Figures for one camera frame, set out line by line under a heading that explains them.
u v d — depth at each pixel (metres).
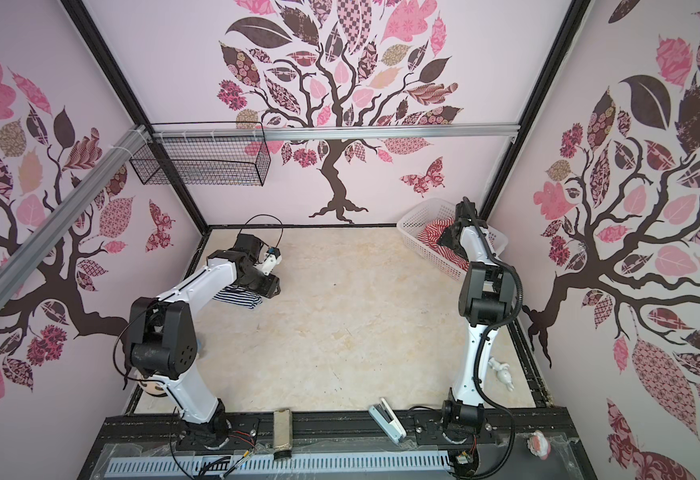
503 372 0.80
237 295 0.97
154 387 0.74
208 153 0.95
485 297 0.60
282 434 0.71
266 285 0.83
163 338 0.48
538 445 0.67
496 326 0.59
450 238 0.92
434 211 1.17
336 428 0.76
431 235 1.13
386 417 0.74
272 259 0.86
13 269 0.54
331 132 0.94
